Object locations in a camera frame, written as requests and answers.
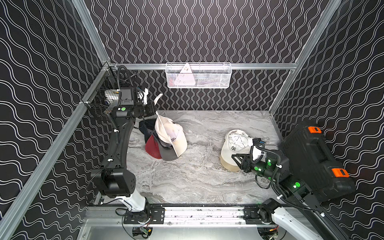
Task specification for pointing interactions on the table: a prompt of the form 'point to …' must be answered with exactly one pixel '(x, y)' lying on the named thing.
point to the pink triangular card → (185, 77)
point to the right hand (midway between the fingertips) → (234, 154)
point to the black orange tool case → (310, 162)
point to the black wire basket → (104, 93)
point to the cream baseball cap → (169, 131)
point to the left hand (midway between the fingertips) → (155, 104)
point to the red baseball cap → (152, 148)
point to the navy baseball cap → (146, 127)
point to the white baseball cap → (237, 142)
